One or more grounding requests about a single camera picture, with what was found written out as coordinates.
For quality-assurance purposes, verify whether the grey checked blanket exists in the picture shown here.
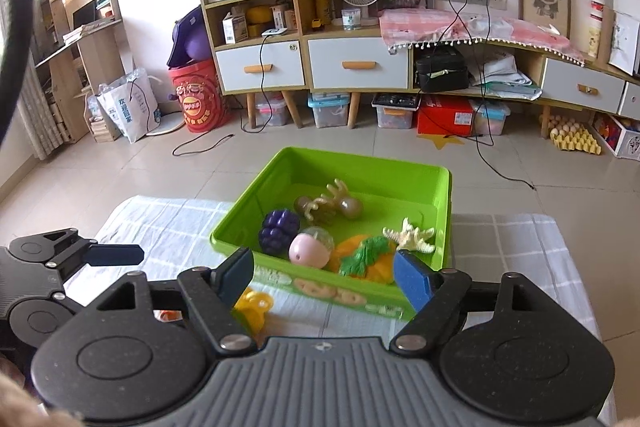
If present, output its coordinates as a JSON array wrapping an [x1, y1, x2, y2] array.
[[60, 194, 618, 425]]

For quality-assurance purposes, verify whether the brown octopus toy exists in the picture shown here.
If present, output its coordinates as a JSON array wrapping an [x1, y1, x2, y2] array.
[[294, 179, 363, 225]]

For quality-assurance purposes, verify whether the wooden bookshelf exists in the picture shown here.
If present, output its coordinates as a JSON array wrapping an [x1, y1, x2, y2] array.
[[36, 0, 127, 143]]

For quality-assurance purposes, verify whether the yellow round toy pot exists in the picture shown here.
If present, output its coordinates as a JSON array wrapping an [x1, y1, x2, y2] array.
[[231, 288, 274, 337]]

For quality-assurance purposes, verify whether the purple grape toy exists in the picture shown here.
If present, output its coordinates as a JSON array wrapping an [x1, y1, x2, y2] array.
[[258, 209, 300, 256]]

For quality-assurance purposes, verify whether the yellow egg tray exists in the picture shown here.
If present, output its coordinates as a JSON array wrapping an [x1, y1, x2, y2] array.
[[549, 115, 602, 156]]

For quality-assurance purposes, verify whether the red printed bucket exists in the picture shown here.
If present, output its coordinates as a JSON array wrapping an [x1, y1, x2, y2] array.
[[168, 58, 230, 133]]

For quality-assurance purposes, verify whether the black bag on shelf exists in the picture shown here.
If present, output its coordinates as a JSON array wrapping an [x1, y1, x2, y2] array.
[[413, 46, 470, 93]]

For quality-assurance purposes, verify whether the white paper bag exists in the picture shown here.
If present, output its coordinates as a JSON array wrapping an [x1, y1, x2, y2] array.
[[96, 67, 160, 143]]

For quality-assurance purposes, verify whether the red box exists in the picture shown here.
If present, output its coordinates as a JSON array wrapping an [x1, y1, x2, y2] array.
[[416, 94, 474, 136]]

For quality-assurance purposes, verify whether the pale pink peach toy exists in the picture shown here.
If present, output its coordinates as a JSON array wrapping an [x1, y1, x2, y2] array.
[[288, 227, 334, 269]]

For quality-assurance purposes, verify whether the white drawer cabinet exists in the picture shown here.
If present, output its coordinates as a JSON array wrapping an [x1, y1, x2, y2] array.
[[201, 0, 639, 127]]

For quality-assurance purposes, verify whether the green plastic bin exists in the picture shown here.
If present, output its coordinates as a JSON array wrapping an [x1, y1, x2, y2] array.
[[210, 147, 452, 320]]

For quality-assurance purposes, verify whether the beige starfish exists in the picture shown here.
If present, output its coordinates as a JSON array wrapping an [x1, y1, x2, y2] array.
[[382, 218, 436, 254]]

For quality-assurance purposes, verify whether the orange pumpkin lid toy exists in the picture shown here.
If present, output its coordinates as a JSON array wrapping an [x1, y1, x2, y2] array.
[[326, 235, 396, 285]]

